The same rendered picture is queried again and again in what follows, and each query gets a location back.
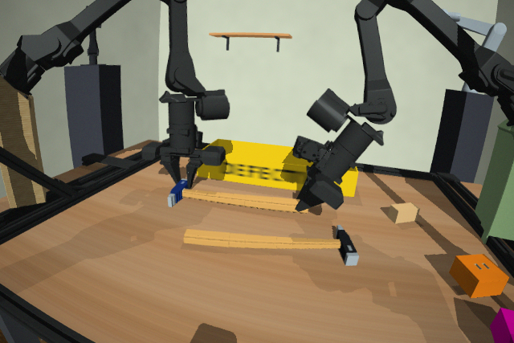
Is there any tan wooden block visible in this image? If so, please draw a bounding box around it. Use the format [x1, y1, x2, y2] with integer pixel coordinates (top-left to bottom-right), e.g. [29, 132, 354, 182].
[388, 202, 420, 223]

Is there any orange box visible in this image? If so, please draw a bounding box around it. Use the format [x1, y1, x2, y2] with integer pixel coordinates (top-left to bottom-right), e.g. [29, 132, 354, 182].
[449, 254, 510, 298]

